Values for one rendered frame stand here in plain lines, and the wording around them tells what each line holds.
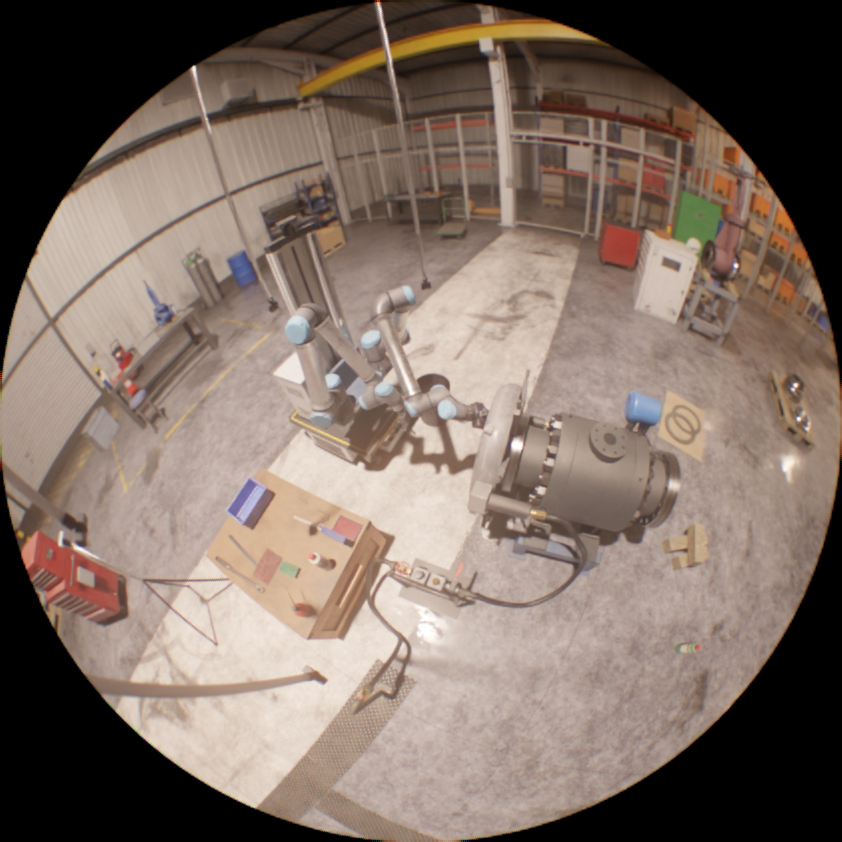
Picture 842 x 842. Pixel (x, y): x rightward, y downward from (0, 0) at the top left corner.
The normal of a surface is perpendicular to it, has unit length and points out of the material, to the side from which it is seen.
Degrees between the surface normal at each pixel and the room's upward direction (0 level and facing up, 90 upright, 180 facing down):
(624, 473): 27
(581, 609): 0
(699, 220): 90
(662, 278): 90
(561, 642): 0
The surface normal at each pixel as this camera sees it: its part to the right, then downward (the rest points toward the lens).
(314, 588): -0.13, -0.62
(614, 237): -0.33, 0.76
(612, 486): -0.36, 0.00
